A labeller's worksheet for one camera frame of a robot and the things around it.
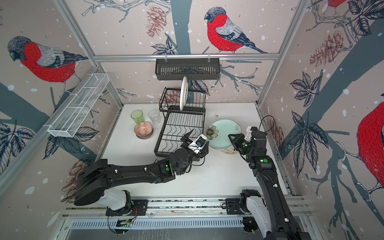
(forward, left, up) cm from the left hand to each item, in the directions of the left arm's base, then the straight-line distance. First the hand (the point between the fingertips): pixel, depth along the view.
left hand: (199, 136), depth 71 cm
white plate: (+5, -20, -25) cm, 32 cm away
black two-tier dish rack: (+27, +15, -24) cm, 39 cm away
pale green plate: (+8, -10, -8) cm, 15 cm away
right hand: (+3, -15, -5) cm, 16 cm away
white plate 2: (+23, +8, +8) cm, 25 cm away
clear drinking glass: (+34, +33, -23) cm, 52 cm away
